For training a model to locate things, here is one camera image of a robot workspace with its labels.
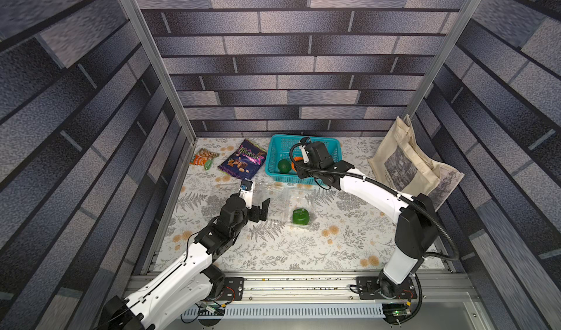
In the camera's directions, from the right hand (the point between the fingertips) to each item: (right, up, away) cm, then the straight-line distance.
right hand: (298, 162), depth 87 cm
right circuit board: (+31, -49, -16) cm, 60 cm away
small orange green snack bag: (-46, +2, +20) cm, 50 cm away
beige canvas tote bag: (+43, 0, +1) cm, 43 cm away
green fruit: (+1, -22, -1) cm, 22 cm away
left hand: (-15, -12, -8) cm, 21 cm away
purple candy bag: (-25, 0, +16) cm, 30 cm away
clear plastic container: (-1, -17, +10) cm, 20 cm away
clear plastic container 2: (-8, -15, +12) cm, 21 cm away
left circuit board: (-30, -48, -16) cm, 59 cm away
